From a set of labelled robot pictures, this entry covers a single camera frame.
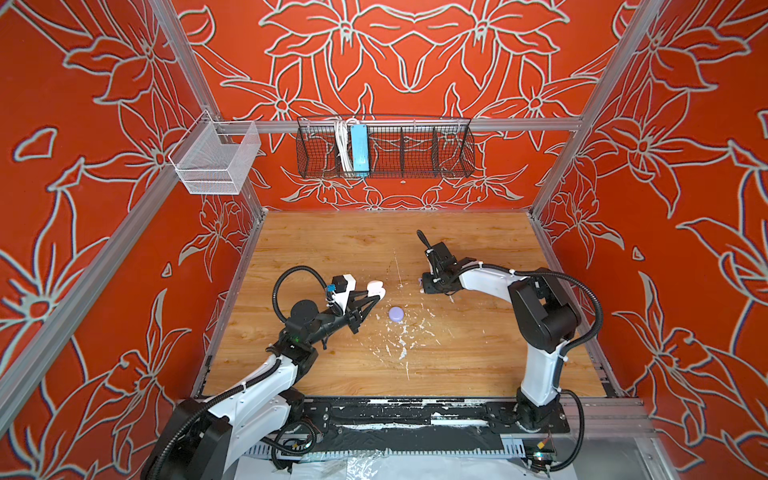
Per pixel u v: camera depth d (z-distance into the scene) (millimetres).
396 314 905
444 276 743
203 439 406
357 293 715
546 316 503
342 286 642
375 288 740
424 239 832
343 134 876
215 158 939
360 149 902
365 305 707
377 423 727
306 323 589
